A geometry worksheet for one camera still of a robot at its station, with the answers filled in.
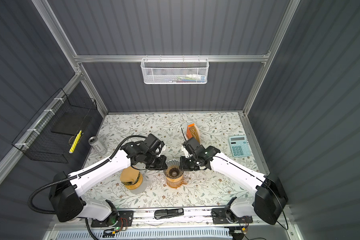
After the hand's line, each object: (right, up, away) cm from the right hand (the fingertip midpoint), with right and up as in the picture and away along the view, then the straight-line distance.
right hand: (180, 169), depth 78 cm
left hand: (-6, +1, -1) cm, 6 cm away
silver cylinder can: (-50, +12, +10) cm, 53 cm away
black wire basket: (-62, +19, -6) cm, 65 cm away
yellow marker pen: (-50, +15, -8) cm, 53 cm away
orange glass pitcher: (-3, -9, +5) cm, 11 cm away
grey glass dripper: (-4, -1, +2) cm, 5 cm away
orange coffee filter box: (+8, +19, +20) cm, 29 cm away
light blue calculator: (+39, +10, +20) cm, 45 cm away
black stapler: (-10, -19, -8) cm, 23 cm away
